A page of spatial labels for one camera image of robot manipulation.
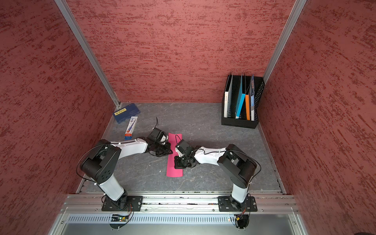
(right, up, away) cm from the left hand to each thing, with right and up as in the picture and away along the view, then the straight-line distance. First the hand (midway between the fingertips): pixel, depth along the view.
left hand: (172, 154), depth 91 cm
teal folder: (+43, +35, -2) cm, 56 cm away
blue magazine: (+50, +35, -5) cm, 61 cm away
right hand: (+3, -7, -6) cm, 10 cm away
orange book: (+49, +31, +1) cm, 58 cm away
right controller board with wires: (+38, -28, -20) cm, 51 cm away
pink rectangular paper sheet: (0, -9, -6) cm, 11 cm away
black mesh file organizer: (+51, +21, +16) cm, 57 cm away
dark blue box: (-41, +27, +22) cm, 54 cm away
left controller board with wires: (-25, -29, -19) cm, 43 cm away
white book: (+36, +31, +5) cm, 48 cm away
